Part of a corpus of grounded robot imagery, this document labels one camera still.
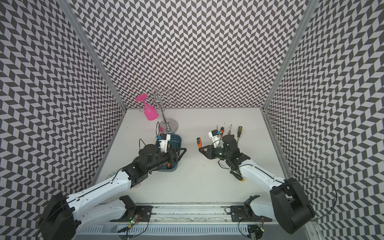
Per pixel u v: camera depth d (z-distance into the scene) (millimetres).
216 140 740
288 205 408
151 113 959
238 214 729
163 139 690
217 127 1075
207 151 748
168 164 669
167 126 1052
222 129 1048
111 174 806
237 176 847
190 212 752
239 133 1021
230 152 640
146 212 724
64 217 385
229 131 1039
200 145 790
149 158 577
